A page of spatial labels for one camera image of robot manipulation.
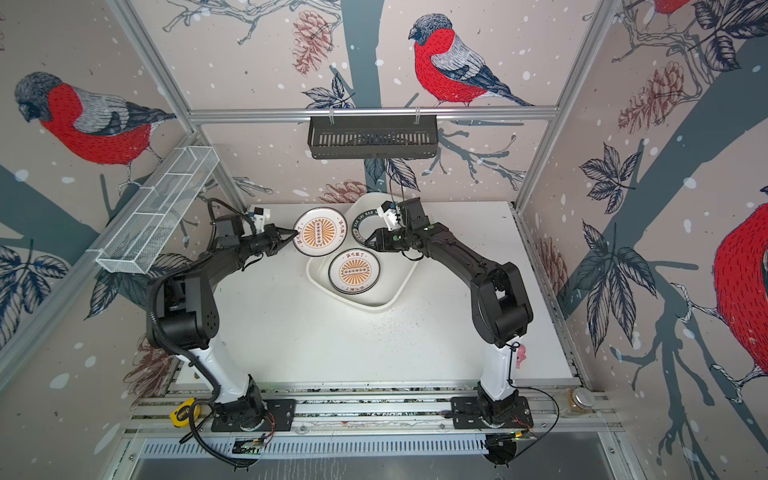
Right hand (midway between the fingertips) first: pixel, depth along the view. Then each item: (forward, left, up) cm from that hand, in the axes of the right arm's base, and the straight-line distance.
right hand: (368, 246), depth 88 cm
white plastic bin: (0, -8, -12) cm, 15 cm away
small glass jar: (-38, -51, -9) cm, 64 cm away
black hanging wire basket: (+40, +1, +12) cm, 42 cm away
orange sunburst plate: (0, +7, -15) cm, 16 cm away
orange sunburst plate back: (+5, +15, 0) cm, 16 cm away
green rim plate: (+21, +4, -12) cm, 24 cm away
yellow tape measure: (-44, +44, -14) cm, 64 cm away
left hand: (+3, +23, +2) cm, 23 cm away
